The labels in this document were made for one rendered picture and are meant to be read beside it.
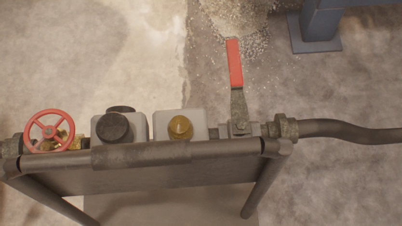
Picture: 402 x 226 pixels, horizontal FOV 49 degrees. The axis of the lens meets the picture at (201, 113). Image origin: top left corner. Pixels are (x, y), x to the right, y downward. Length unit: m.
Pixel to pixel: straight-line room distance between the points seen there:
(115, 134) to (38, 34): 0.78
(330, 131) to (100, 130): 0.35
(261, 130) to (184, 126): 0.13
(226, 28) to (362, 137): 0.63
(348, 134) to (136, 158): 0.36
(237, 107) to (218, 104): 0.52
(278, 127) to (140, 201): 0.52
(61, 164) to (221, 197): 0.60
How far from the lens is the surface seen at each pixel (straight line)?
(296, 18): 1.32
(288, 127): 0.67
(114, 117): 0.62
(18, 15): 1.41
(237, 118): 0.65
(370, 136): 0.80
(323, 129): 0.70
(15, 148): 0.71
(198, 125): 0.66
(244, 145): 0.54
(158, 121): 0.66
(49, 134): 0.64
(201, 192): 1.09
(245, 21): 1.30
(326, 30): 1.25
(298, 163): 1.15
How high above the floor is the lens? 1.08
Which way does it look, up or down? 68 degrees down
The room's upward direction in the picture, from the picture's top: straight up
